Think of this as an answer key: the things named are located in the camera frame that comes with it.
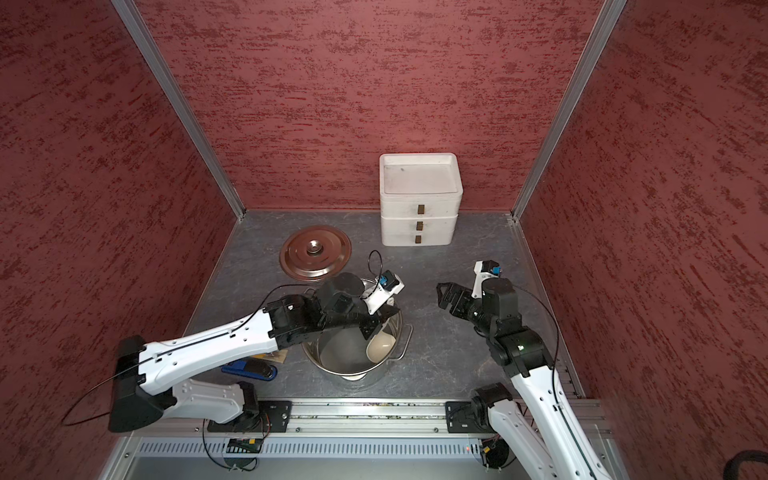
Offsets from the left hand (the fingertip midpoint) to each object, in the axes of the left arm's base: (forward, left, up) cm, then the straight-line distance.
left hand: (391, 313), depth 68 cm
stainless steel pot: (-4, +13, -15) cm, 20 cm away
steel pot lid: (+33, +28, -22) cm, 49 cm away
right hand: (+6, -14, -3) cm, 16 cm away
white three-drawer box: (+39, -9, +1) cm, 40 cm away
